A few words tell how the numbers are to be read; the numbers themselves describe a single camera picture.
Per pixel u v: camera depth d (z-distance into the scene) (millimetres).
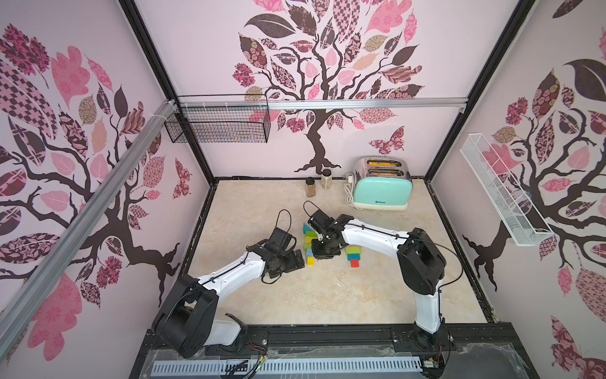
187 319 415
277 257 643
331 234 656
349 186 1067
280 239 694
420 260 499
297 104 927
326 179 1108
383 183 993
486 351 714
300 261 786
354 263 900
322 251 791
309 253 803
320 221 725
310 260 894
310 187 1071
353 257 923
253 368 691
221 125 1219
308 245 813
